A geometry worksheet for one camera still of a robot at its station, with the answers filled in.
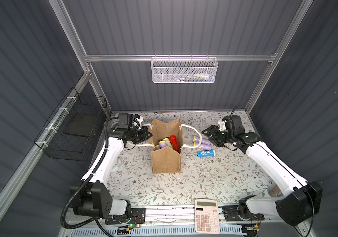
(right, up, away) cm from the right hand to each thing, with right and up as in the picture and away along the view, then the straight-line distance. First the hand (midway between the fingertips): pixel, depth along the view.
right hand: (206, 134), depth 77 cm
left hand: (-28, -1, +2) cm, 28 cm away
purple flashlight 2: (+4, -8, +19) cm, 21 cm away
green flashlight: (-21, -7, +16) cm, 27 cm away
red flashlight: (-17, -6, +16) cm, 24 cm away
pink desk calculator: (-1, -41, -5) cm, 41 cm away
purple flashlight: (-24, -7, +12) cm, 28 cm away
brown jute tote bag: (-22, -15, +4) cm, 27 cm away
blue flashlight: (+5, -13, +16) cm, 22 cm away
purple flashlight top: (-2, -5, +22) cm, 22 cm away
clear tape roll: (-51, -19, +12) cm, 56 cm away
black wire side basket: (-68, +1, -6) cm, 68 cm away
